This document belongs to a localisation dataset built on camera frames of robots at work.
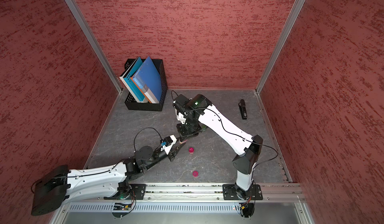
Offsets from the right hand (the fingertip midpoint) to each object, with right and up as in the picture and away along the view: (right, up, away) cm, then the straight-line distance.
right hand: (185, 142), depth 68 cm
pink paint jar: (-1, 0, 0) cm, 1 cm away
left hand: (-2, -1, +5) cm, 5 cm away
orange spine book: (-30, +31, +20) cm, 48 cm away
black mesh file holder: (-44, +18, +42) cm, 63 cm away
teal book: (-36, +33, +19) cm, 53 cm away
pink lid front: (+5, -21, +12) cm, 24 cm away
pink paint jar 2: (+2, -10, +19) cm, 22 cm away
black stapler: (+39, +14, +38) cm, 56 cm away
